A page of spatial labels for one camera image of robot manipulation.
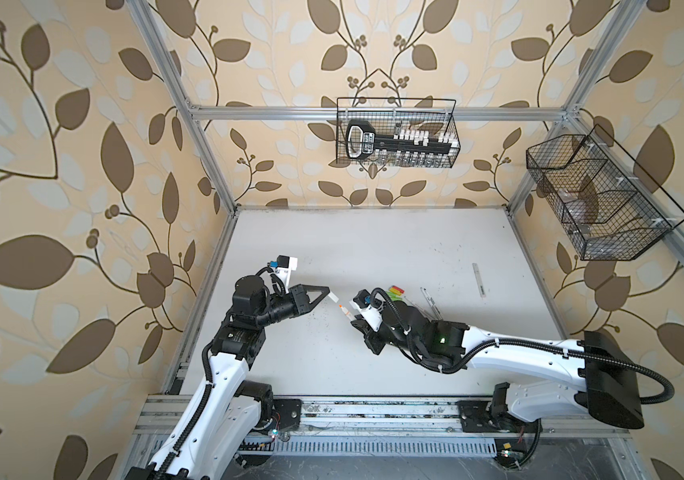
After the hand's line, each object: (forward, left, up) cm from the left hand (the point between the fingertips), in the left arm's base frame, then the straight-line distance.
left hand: (329, 292), depth 70 cm
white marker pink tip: (+20, -48, -25) cm, 58 cm away
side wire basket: (+20, -68, +11) cm, 72 cm away
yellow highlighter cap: (+14, -19, -23) cm, 33 cm away
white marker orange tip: (-3, -4, -6) cm, 8 cm away
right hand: (-4, -6, -8) cm, 11 cm away
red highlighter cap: (+15, -20, -24) cm, 34 cm away
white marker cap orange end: (0, -1, -3) cm, 3 cm away
